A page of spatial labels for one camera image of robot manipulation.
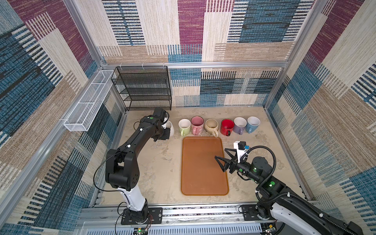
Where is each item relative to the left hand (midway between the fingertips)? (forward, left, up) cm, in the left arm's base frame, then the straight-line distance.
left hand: (165, 134), depth 90 cm
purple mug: (+13, -50, -9) cm, 53 cm away
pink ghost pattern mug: (+9, -20, -3) cm, 22 cm away
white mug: (+4, -2, +4) cm, 6 cm away
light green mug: (+8, -11, -3) cm, 14 cm away
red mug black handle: (+12, -41, -10) cm, 43 cm away
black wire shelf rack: (+38, +18, +7) cm, 42 cm away
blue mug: (+13, -59, -6) cm, 60 cm away
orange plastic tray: (-20, -21, -12) cm, 31 cm away
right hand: (-18, -29, +6) cm, 35 cm away
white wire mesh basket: (-2, +38, +20) cm, 43 cm away
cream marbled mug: (+11, -30, -8) cm, 33 cm away
